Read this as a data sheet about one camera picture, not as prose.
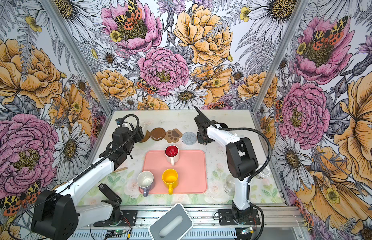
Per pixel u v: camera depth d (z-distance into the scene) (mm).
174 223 728
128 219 730
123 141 628
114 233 715
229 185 817
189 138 1052
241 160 517
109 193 800
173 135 1058
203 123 719
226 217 740
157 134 1084
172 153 946
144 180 850
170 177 868
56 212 399
